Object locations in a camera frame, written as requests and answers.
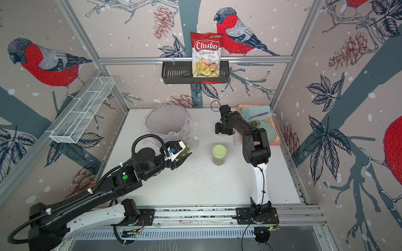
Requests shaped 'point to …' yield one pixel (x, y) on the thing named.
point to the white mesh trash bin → (171, 123)
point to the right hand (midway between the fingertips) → (219, 130)
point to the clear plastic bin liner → (149, 141)
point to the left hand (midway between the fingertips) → (186, 143)
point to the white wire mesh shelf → (72, 125)
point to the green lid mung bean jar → (219, 152)
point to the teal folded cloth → (256, 113)
